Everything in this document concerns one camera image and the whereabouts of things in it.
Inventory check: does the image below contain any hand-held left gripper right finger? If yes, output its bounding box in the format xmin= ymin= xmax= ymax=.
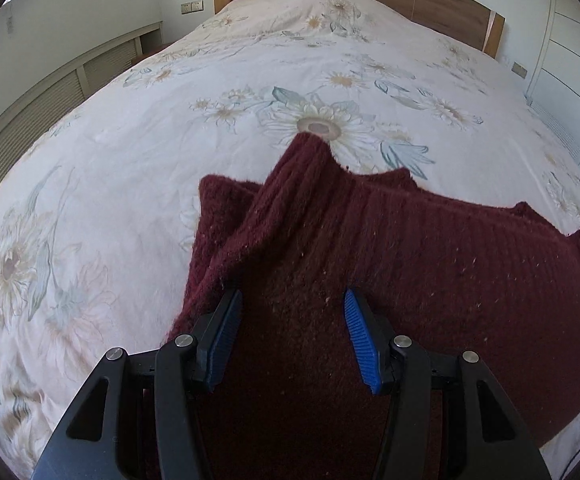
xmin=344 ymin=287 xmax=553 ymax=480

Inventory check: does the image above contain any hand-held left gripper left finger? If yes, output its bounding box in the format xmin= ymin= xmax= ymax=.
xmin=30 ymin=287 xmax=244 ymax=480

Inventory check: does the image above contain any dark red knitted sweater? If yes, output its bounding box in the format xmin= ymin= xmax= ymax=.
xmin=137 ymin=132 xmax=580 ymax=480

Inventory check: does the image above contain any floral cream duvet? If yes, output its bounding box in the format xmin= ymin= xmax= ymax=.
xmin=0 ymin=0 xmax=580 ymax=480

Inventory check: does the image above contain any white wardrobe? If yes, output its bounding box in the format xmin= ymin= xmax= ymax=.
xmin=525 ymin=0 xmax=580 ymax=201

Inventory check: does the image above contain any low louvred wall cabinet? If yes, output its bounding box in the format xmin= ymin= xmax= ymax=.
xmin=0 ymin=21 xmax=165 ymax=216

